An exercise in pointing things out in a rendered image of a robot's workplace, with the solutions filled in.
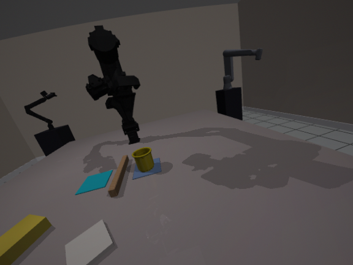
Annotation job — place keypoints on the olive yellow rectangular bar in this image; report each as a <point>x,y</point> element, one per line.
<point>15,241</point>

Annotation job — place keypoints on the olive yellow cup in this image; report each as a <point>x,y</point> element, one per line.
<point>143,159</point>

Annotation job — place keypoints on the brown rectangular bar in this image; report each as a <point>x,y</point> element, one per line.
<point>115,185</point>

